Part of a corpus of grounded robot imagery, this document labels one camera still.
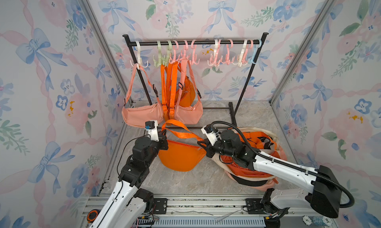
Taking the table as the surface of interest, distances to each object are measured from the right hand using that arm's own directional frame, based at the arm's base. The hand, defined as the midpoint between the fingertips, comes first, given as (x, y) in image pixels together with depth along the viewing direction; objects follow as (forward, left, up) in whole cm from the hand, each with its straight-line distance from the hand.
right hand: (199, 141), depth 74 cm
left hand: (+3, +16, +6) cm, 17 cm away
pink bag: (+21, +35, -6) cm, 41 cm away
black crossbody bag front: (-16, -24, -11) cm, 31 cm away
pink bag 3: (-14, -37, -17) cm, 43 cm away
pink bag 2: (+28, +9, -11) cm, 31 cm away
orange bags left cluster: (+24, +11, +13) cm, 29 cm away
